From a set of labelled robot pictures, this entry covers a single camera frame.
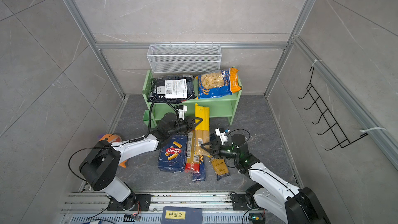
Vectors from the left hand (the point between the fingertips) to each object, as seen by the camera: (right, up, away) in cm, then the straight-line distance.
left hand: (203, 117), depth 78 cm
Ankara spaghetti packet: (+9, -28, +4) cm, 30 cm away
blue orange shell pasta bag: (+8, +18, +4) cm, 20 cm away
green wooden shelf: (+15, +6, +25) cm, 30 cm away
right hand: (0, -15, -4) cm, 15 cm away
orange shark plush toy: (-52, -13, +9) cm, 54 cm away
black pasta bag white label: (-16, +14, -1) cm, 21 cm away
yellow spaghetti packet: (-1, -7, -2) cm, 7 cm away
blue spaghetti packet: (-1, -31, +1) cm, 31 cm away
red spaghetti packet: (-6, -24, +3) cm, 25 cm away
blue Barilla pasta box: (-17, -21, +5) cm, 28 cm away
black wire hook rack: (+54, -3, -15) cm, 57 cm away
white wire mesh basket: (-12, +38, +22) cm, 45 cm away
